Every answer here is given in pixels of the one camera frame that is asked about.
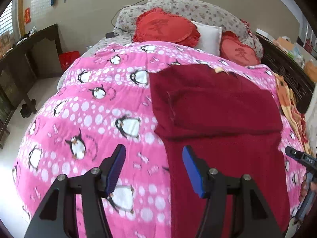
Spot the red bin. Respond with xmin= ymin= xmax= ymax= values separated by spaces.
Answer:
xmin=59 ymin=51 xmax=80 ymax=71

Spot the pink penguin print quilt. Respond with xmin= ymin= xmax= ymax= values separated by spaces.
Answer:
xmin=12 ymin=41 xmax=305 ymax=237

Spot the dark wooden desk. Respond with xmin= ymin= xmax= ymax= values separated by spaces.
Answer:
xmin=0 ymin=24 xmax=63 ymax=150

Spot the dark red knitted garment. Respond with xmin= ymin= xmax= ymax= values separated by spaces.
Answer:
xmin=149 ymin=64 xmax=290 ymax=237

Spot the orange patterned blanket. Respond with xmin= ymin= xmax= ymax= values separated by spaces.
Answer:
xmin=274 ymin=73 xmax=316 ymax=157

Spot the right red heart cushion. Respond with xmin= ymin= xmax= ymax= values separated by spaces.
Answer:
xmin=220 ymin=31 xmax=261 ymax=67

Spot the dark carved wooden headboard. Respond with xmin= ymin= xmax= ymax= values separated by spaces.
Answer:
xmin=257 ymin=34 xmax=314 ymax=113

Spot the white square pillow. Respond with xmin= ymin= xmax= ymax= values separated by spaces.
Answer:
xmin=192 ymin=21 xmax=222 ymax=56

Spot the floral grey bolster pillow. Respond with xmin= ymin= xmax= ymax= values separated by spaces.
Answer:
xmin=114 ymin=0 xmax=263 ymax=59

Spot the black charger cable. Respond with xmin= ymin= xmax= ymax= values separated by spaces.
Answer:
xmin=105 ymin=0 xmax=151 ymax=39

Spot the left red heart cushion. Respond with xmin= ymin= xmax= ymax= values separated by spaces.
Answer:
xmin=133 ymin=8 xmax=201 ymax=47

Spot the person's right hand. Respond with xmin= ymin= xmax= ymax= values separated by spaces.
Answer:
xmin=310 ymin=182 xmax=317 ymax=193

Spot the red heart cushion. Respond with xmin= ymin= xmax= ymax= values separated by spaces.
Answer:
xmin=133 ymin=8 xmax=201 ymax=47
xmin=220 ymin=31 xmax=261 ymax=67

